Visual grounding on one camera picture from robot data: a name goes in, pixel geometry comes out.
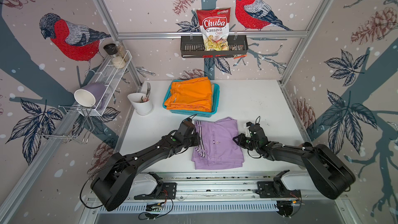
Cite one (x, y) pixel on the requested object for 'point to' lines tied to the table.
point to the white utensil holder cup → (142, 108)
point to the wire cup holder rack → (69, 123)
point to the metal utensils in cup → (148, 90)
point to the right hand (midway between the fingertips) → (232, 137)
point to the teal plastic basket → (215, 93)
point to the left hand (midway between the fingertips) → (203, 135)
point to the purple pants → (217, 149)
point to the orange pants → (195, 94)
